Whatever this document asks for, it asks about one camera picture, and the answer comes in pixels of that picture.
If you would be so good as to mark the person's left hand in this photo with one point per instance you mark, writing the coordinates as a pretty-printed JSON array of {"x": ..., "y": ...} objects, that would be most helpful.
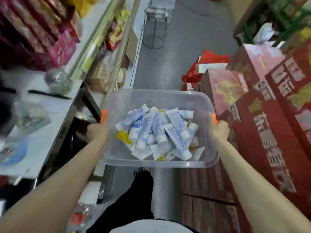
[{"x": 99, "y": 133}]

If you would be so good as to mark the person's right hand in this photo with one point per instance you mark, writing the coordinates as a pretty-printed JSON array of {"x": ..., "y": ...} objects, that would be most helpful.
[{"x": 220, "y": 134}]

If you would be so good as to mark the pile of cream tubes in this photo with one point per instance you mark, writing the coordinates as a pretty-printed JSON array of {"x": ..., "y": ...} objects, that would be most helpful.
[{"x": 158, "y": 128}]

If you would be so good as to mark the person's left forearm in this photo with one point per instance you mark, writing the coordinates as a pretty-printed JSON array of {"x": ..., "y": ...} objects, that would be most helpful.
[{"x": 48, "y": 198}]

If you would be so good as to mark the person's right forearm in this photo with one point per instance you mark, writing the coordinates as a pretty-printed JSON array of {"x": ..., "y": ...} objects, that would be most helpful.
[{"x": 255, "y": 191}]

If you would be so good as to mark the person's black trousers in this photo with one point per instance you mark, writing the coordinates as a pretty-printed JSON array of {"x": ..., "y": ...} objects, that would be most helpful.
[{"x": 131, "y": 203}]

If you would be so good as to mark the person's white shirt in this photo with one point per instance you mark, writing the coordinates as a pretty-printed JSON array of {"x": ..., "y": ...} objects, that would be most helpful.
[{"x": 155, "y": 228}]

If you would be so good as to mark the stack of red printed cartons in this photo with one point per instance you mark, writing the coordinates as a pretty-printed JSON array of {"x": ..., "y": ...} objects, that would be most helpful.
[{"x": 267, "y": 143}]

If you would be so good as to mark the white counter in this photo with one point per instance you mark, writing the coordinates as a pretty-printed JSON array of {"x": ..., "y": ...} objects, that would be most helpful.
[{"x": 48, "y": 143}]

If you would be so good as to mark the clear packed biscuit bags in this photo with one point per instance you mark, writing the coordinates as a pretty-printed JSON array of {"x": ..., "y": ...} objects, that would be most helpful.
[{"x": 98, "y": 77}]

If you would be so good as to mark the black pen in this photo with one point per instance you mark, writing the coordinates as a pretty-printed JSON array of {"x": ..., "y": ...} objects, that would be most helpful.
[{"x": 48, "y": 93}]

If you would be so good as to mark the silvery round bag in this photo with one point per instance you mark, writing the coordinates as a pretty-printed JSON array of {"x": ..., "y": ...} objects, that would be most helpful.
[{"x": 58, "y": 81}]

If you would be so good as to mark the clear plastic bag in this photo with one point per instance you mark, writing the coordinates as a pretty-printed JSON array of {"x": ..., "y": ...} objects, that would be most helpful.
[{"x": 31, "y": 117}]

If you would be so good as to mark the red plastic bag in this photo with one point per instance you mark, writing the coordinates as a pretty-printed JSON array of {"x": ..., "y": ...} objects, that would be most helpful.
[{"x": 211, "y": 58}]

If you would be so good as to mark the clear bag red item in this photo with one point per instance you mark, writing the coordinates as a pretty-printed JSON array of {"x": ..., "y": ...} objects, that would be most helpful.
[{"x": 77, "y": 218}]

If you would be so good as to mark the brown cardboard sheet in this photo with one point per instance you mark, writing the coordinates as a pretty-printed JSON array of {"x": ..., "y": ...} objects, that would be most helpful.
[{"x": 131, "y": 48}]

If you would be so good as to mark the row of colourful snack packets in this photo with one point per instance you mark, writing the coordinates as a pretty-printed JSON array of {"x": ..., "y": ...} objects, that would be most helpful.
[{"x": 115, "y": 33}]

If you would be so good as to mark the white crumpled plastic bag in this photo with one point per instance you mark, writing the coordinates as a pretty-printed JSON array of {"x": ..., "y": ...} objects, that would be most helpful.
[{"x": 263, "y": 33}]

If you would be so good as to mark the green metal rack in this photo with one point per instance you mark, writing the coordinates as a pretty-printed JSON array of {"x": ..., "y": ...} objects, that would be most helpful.
[{"x": 279, "y": 19}]

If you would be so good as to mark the yellow plastic bag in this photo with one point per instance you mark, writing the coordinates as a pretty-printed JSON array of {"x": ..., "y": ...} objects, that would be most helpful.
[{"x": 82, "y": 4}]

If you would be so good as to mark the white wrapped pack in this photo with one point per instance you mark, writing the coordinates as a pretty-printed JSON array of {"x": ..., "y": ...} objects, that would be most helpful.
[{"x": 160, "y": 7}]

